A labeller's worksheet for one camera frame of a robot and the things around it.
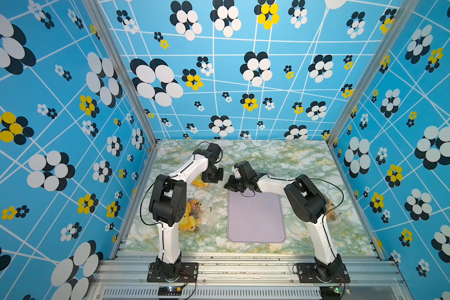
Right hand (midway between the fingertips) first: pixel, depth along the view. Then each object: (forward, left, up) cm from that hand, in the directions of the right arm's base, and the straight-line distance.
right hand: (225, 185), depth 98 cm
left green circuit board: (-45, +20, -4) cm, 50 cm away
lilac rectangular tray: (-16, -17, -4) cm, 24 cm away
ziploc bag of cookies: (-2, +12, +6) cm, 14 cm away
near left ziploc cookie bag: (-16, +11, -2) cm, 20 cm away
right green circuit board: (-45, -41, -3) cm, 61 cm away
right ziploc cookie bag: (-16, -54, -1) cm, 57 cm away
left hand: (+1, +2, +5) cm, 5 cm away
